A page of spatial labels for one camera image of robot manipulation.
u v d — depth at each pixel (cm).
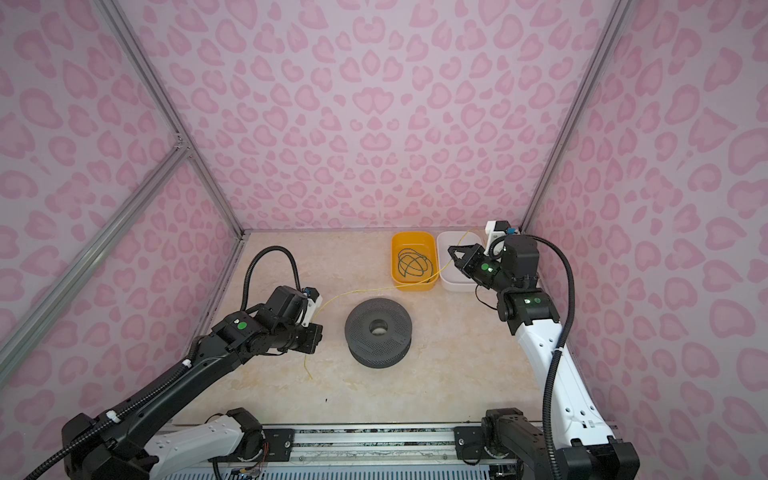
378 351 82
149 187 78
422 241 112
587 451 38
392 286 103
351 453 72
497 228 65
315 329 67
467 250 62
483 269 61
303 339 67
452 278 101
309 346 67
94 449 38
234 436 61
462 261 63
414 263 109
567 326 48
